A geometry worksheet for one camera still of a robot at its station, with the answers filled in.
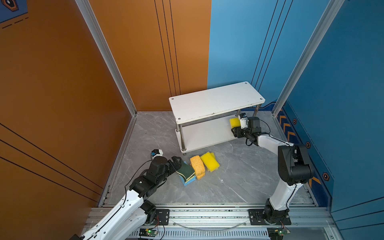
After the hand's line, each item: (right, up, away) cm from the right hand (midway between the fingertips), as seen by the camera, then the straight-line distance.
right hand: (236, 128), depth 99 cm
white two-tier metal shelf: (-23, +6, -27) cm, 36 cm away
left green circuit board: (-50, -50, -28) cm, 76 cm away
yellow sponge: (-1, +4, 0) cm, 4 cm away
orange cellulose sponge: (-26, -22, -14) cm, 37 cm away
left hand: (-37, -17, -20) cm, 45 cm away
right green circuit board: (+11, -49, -29) cm, 58 cm away
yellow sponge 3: (-17, -18, -8) cm, 26 cm away
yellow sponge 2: (-18, -22, -11) cm, 31 cm away
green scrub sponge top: (-33, -24, -18) cm, 44 cm away
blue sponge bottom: (-32, -31, -17) cm, 48 cm away
